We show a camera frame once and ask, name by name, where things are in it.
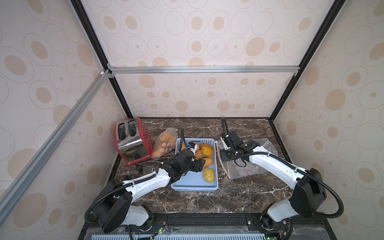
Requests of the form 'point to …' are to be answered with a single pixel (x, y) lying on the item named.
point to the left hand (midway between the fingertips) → (204, 160)
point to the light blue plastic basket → (193, 181)
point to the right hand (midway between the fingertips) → (228, 153)
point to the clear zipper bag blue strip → (267, 144)
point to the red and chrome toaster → (132, 142)
